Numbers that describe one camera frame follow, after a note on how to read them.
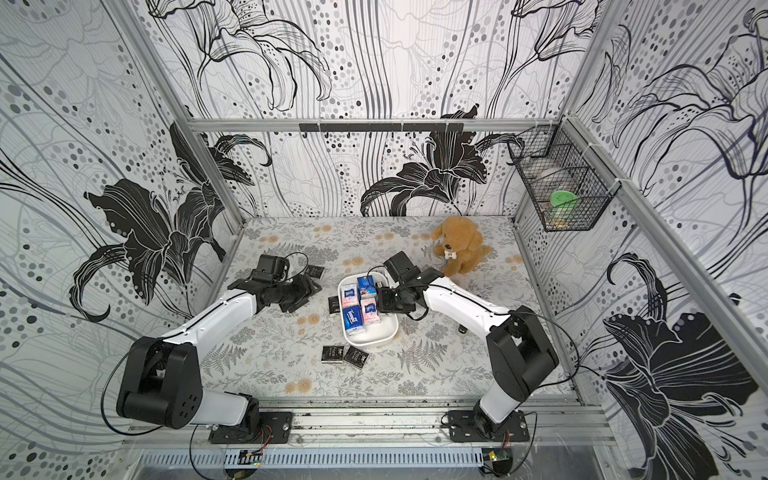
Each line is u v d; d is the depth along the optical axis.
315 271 1.01
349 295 0.91
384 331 0.90
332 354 0.84
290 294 0.75
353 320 0.86
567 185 0.80
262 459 0.70
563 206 0.71
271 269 0.69
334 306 0.93
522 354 0.44
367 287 0.93
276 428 0.73
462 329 0.88
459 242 0.91
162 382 0.42
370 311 0.88
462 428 0.72
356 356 0.82
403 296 0.64
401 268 0.67
